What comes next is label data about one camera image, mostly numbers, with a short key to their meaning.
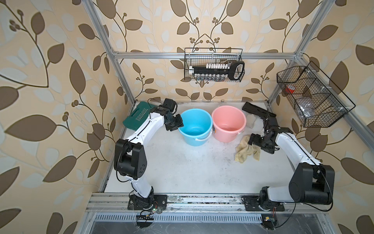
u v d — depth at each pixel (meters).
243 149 0.88
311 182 0.42
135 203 0.69
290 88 0.87
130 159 0.47
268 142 0.71
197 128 0.99
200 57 0.91
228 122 1.05
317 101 0.73
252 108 1.16
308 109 0.72
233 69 0.84
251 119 1.08
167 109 0.65
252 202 0.74
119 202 0.76
